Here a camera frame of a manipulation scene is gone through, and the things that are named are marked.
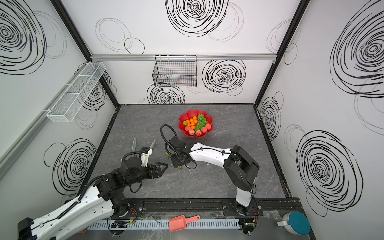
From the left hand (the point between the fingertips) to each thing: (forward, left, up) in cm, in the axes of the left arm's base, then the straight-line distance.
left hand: (164, 167), depth 74 cm
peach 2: (+29, -20, -9) cm, 37 cm away
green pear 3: (+1, -8, -3) cm, 8 cm away
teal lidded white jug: (-20, -60, -7) cm, 64 cm away
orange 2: (+42, -14, -11) cm, 45 cm away
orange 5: (+36, -12, -12) cm, 40 cm away
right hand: (+6, -3, -8) cm, 11 cm away
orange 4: (+38, -14, -11) cm, 42 cm away
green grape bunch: (+37, -19, -10) cm, 43 cm away
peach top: (+28, -12, -10) cm, 32 cm away
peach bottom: (+28, -16, -10) cm, 34 cm away
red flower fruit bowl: (+36, -15, -11) cm, 41 cm away
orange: (+40, -11, -12) cm, 43 cm away
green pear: (+36, -7, -11) cm, 38 cm away
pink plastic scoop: (-22, -9, -13) cm, 26 cm away
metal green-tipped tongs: (+19, +25, -12) cm, 33 cm away
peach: (+33, -23, -10) cm, 42 cm away
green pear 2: (+5, -2, +4) cm, 6 cm away
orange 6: (+34, -13, -12) cm, 38 cm away
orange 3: (+38, -9, -12) cm, 41 cm away
